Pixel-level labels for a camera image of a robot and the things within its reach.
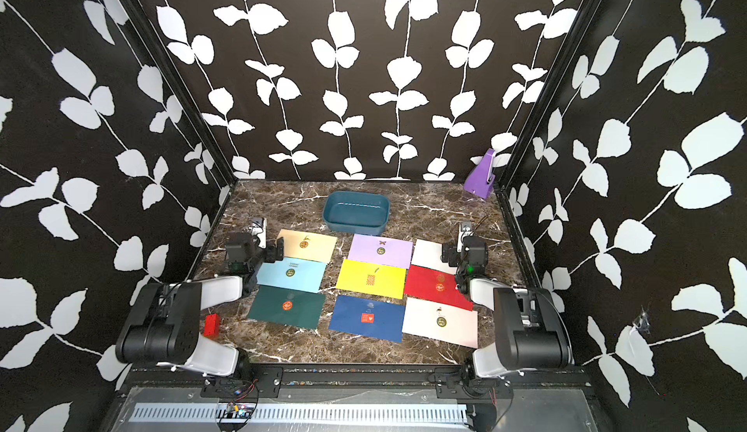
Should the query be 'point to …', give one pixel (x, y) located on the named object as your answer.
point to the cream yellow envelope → (307, 246)
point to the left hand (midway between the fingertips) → (268, 232)
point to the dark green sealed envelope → (288, 307)
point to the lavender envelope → (382, 251)
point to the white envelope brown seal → (428, 254)
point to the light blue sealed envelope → (292, 273)
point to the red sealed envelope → (435, 286)
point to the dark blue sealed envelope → (368, 318)
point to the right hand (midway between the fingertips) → (460, 236)
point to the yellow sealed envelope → (372, 278)
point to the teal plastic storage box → (358, 213)
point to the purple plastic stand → (480, 178)
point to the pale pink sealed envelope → (441, 322)
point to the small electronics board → (237, 411)
